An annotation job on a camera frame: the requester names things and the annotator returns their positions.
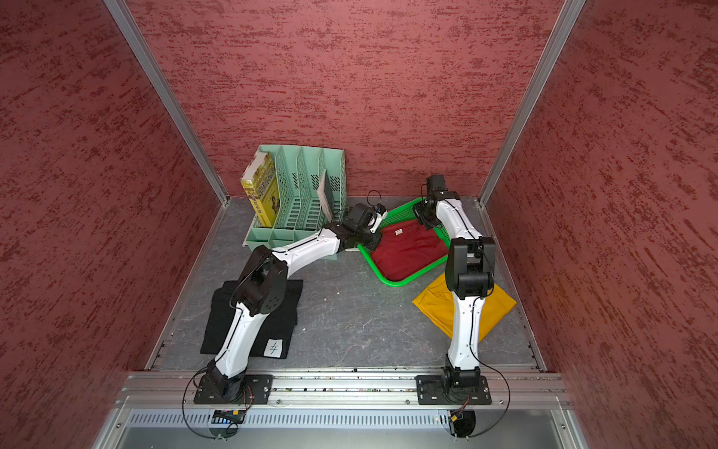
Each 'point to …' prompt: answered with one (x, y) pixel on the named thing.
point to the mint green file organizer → (312, 195)
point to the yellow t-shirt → (436, 302)
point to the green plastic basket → (441, 230)
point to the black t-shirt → (274, 339)
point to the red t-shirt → (403, 249)
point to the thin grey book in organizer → (325, 193)
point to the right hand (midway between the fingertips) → (416, 217)
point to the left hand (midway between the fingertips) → (377, 238)
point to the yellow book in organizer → (261, 182)
